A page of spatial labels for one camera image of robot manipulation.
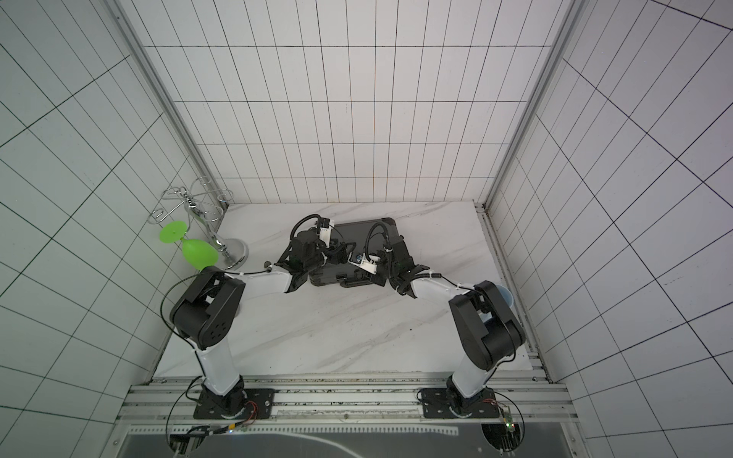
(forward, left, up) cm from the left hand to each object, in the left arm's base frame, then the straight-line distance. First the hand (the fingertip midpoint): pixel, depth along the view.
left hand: (344, 247), depth 95 cm
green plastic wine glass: (-7, +44, +6) cm, 45 cm away
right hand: (-3, -8, 0) cm, 9 cm away
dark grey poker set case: (-9, -9, +17) cm, 21 cm away
